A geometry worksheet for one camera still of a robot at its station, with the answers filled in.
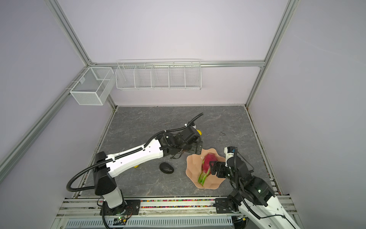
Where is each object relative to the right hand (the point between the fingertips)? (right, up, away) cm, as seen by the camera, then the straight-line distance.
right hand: (217, 164), depth 72 cm
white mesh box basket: (-82, +46, +28) cm, 98 cm away
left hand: (-11, +8, +2) cm, 14 cm away
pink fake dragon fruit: (-4, -6, +10) cm, 12 cm away
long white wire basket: (-35, +54, +25) cm, 69 cm away
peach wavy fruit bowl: (-11, -4, +14) cm, 19 cm away
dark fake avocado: (-28, -6, +11) cm, 30 cm away
